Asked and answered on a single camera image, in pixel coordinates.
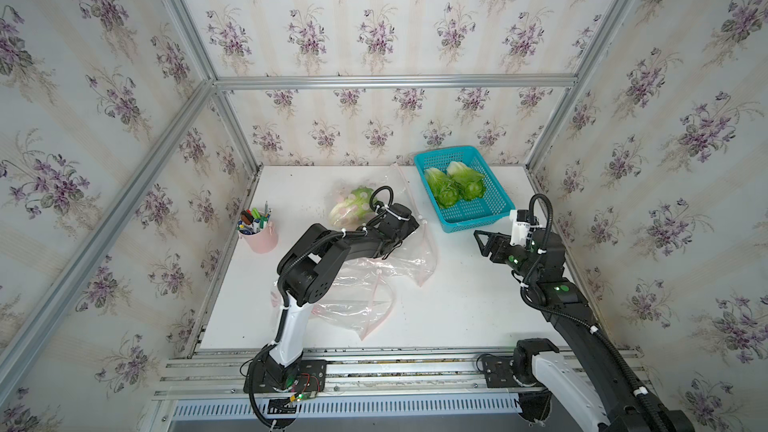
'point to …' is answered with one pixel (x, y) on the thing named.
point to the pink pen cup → (264, 241)
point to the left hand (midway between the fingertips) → (413, 224)
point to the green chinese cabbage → (446, 190)
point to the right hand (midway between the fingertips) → (491, 234)
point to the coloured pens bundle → (252, 222)
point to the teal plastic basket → (465, 215)
